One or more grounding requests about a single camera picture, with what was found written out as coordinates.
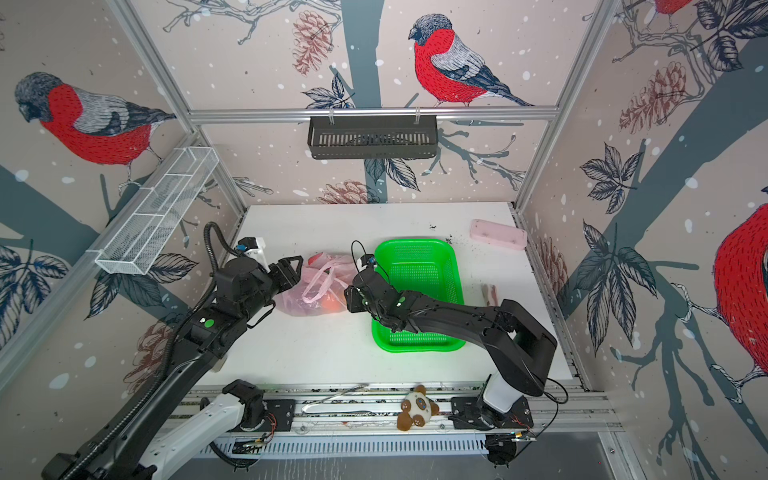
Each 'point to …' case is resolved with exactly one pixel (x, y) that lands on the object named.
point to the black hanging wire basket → (372, 137)
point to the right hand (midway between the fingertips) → (346, 295)
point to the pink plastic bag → (321, 287)
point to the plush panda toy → (417, 409)
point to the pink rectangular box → (498, 233)
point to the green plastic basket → (428, 266)
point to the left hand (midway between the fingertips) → (294, 260)
